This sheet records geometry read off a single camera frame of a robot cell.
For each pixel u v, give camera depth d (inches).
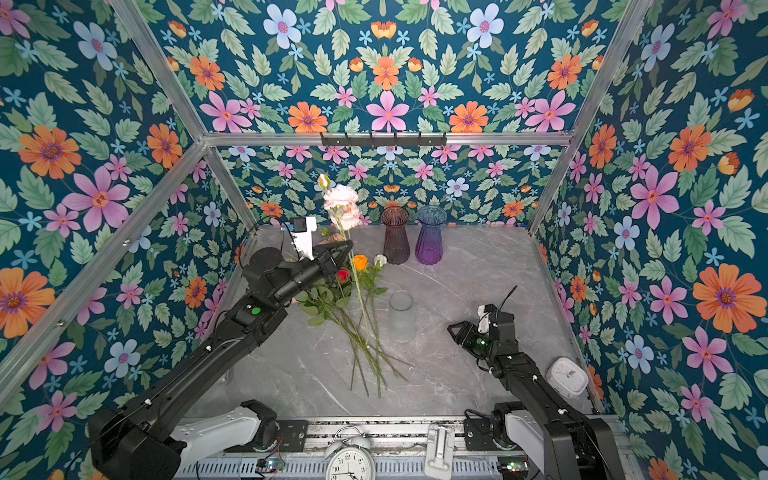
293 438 28.9
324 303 37.3
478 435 28.8
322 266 23.4
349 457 26.6
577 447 16.1
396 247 39.7
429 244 40.4
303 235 23.3
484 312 32.3
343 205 23.9
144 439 14.6
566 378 31.5
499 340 26.3
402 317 30.8
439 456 27.3
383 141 36.3
